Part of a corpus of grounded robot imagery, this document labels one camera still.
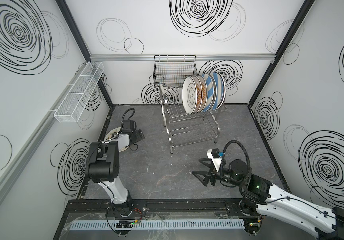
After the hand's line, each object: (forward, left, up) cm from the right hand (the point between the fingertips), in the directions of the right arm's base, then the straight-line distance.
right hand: (195, 170), depth 66 cm
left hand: (+30, +35, -18) cm, 49 cm away
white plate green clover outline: (+35, +1, +13) cm, 38 cm away
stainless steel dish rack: (+36, +4, -17) cm, 40 cm away
